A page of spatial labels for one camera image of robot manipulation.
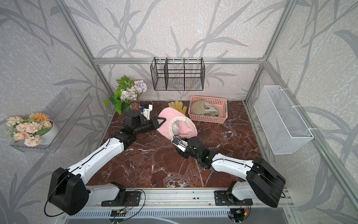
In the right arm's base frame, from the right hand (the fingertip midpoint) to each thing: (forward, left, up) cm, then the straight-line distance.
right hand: (178, 141), depth 82 cm
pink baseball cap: (+8, +1, +6) cm, 10 cm away
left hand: (+6, +6, +13) cm, 16 cm away
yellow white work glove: (+39, +2, -11) cm, 40 cm away
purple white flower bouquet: (+22, +31, +16) cm, 41 cm away
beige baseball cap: (+33, -17, -6) cm, 38 cm away
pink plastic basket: (+40, -33, -10) cm, 53 cm away
